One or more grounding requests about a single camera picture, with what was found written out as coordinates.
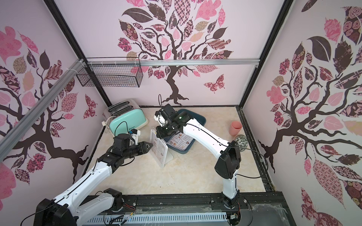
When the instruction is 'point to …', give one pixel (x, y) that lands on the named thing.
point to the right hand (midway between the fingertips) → (157, 134)
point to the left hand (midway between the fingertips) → (151, 148)
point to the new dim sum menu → (181, 141)
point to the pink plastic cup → (234, 128)
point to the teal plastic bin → (175, 150)
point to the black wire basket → (114, 72)
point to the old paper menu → (159, 149)
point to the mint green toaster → (121, 117)
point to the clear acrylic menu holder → (170, 156)
